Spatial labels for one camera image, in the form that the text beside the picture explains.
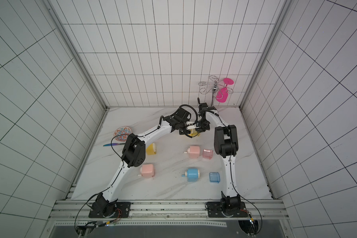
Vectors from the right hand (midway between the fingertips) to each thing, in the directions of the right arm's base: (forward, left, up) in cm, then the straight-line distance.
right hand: (200, 128), depth 105 cm
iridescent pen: (-17, +59, 0) cm, 61 cm away
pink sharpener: (-22, +5, +5) cm, 23 cm away
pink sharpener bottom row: (-36, +30, +7) cm, 47 cm away
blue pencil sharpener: (-36, +5, +6) cm, 37 cm away
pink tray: (-19, -4, -2) cm, 20 cm away
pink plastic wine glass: (+21, -15, +14) cm, 30 cm away
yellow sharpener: (-7, +5, +4) cm, 10 cm away
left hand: (-4, +10, +5) cm, 12 cm away
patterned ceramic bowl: (-8, +56, +4) cm, 57 cm away
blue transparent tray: (-34, -7, -1) cm, 35 cm away
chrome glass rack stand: (+13, -9, +26) cm, 30 cm away
